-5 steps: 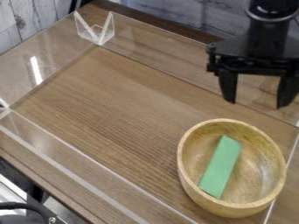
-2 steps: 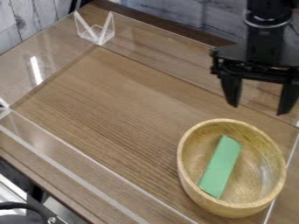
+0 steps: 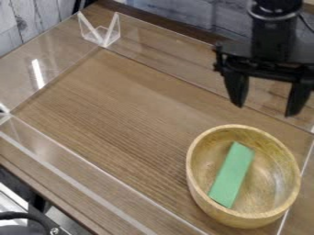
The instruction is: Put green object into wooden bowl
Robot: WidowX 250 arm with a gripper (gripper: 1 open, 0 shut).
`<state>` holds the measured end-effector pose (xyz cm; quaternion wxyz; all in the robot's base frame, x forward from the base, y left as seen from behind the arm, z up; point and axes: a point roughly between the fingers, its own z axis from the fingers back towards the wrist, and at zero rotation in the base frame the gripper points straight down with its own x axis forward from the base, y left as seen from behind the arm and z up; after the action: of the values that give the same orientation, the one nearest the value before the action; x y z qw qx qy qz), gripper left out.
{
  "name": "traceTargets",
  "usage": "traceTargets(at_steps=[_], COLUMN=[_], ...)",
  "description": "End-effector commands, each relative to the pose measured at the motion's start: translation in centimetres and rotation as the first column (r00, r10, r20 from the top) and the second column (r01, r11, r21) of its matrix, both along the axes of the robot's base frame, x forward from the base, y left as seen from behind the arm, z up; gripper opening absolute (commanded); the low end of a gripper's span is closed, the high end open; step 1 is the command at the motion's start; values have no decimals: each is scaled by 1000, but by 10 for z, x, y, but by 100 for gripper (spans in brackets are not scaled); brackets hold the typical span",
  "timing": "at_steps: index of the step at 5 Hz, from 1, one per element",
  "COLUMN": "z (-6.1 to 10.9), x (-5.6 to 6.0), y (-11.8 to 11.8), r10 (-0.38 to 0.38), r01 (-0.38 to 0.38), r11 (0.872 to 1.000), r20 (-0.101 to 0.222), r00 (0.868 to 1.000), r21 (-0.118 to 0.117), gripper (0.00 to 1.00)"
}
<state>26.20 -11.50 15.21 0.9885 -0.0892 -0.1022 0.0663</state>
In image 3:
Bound black metal bracket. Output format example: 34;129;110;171
27;205;65;235

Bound clear acrylic enclosure wall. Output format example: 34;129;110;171
0;17;314;235

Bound black cable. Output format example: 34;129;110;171
0;211;51;235

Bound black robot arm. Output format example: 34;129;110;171
214;0;314;117

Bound wooden bowl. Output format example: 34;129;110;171
186;124;301;229

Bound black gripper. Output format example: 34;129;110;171
214;40;314;117

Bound green rectangular block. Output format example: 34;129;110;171
207;141;256;208

